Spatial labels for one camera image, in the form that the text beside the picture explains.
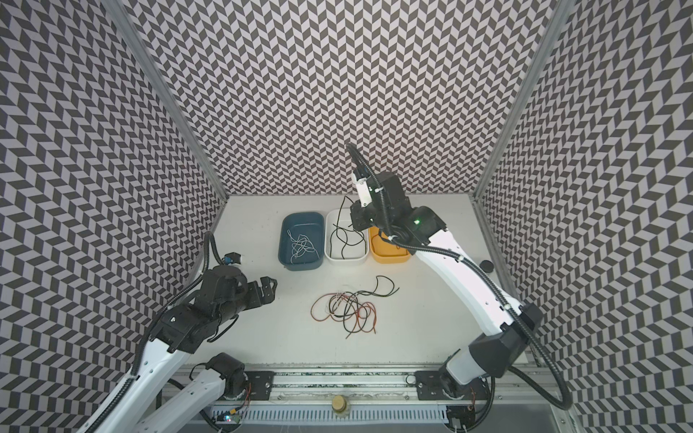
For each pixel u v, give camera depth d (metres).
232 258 0.65
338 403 0.59
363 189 0.61
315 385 0.75
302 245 0.99
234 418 0.66
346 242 1.03
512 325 0.39
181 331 0.47
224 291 0.54
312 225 1.05
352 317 0.85
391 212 0.49
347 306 0.87
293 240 1.04
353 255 0.99
